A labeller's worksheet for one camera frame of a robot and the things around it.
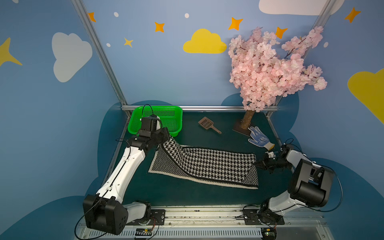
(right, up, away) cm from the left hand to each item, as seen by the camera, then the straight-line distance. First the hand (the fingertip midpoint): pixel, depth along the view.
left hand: (169, 131), depth 80 cm
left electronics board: (-12, -50, -6) cm, 52 cm away
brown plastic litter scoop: (+24, +5, +36) cm, 43 cm away
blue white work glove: (+61, -7, +27) cm, 67 cm away
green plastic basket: (-5, +10, +39) cm, 41 cm away
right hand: (+51, -20, +10) cm, 56 cm away
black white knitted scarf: (+34, -23, +12) cm, 43 cm away
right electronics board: (+51, -51, -6) cm, 72 cm away
